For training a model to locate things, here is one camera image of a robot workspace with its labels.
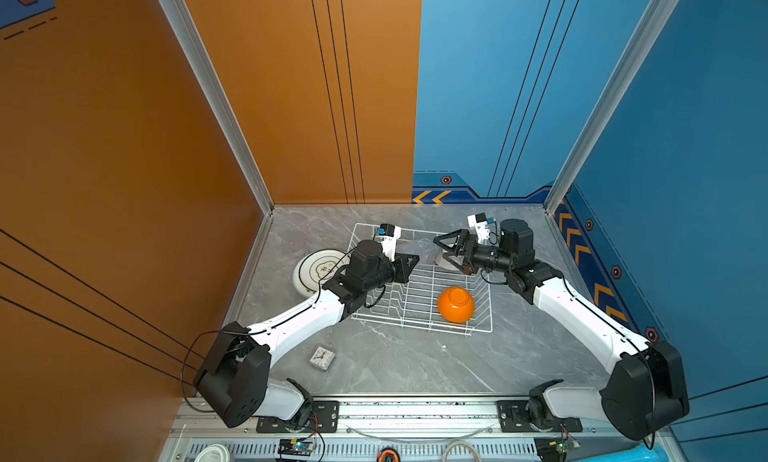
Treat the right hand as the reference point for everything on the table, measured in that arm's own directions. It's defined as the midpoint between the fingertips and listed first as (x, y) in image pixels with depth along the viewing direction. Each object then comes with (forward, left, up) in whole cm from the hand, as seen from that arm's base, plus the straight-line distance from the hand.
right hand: (437, 249), depth 75 cm
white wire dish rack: (+1, -3, -24) cm, 24 cm away
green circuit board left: (-38, +35, -27) cm, 58 cm away
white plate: (+10, +38, -22) cm, 45 cm away
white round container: (-40, +50, -19) cm, 67 cm away
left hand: (+1, +4, -4) cm, 6 cm away
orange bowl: (-5, -7, -20) cm, 22 cm away
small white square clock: (-19, +31, -24) cm, 43 cm away
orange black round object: (-40, +13, -23) cm, 48 cm away
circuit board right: (-38, -29, -27) cm, 55 cm away
